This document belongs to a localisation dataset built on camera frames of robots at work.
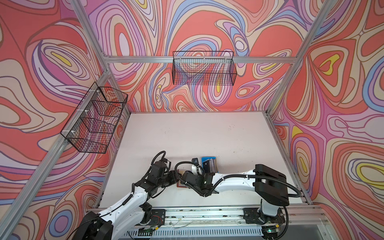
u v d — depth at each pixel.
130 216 0.56
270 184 0.48
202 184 0.61
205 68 0.96
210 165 0.86
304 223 0.72
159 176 0.67
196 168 0.73
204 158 0.93
